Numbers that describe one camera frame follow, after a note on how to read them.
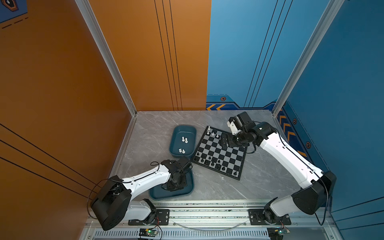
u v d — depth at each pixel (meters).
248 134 0.53
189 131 1.07
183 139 1.02
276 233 0.70
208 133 1.05
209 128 1.06
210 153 0.94
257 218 0.72
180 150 0.96
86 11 0.71
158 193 0.80
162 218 0.74
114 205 0.41
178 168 0.66
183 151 0.96
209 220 0.73
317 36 0.79
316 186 0.39
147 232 0.71
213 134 1.02
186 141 1.01
